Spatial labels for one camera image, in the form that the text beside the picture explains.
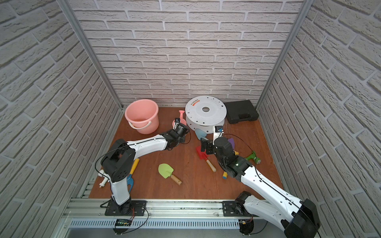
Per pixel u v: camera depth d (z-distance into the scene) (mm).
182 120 850
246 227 694
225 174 825
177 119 829
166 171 859
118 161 487
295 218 387
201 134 1025
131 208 721
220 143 552
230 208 741
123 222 719
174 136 720
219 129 643
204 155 922
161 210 744
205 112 1035
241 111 1098
